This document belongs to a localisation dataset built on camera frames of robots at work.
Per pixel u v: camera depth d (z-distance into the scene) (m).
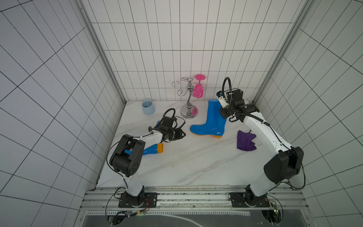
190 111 1.13
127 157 0.48
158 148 0.87
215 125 0.93
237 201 0.73
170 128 0.78
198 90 1.06
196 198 0.74
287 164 0.43
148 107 1.08
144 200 0.72
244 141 0.93
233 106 0.62
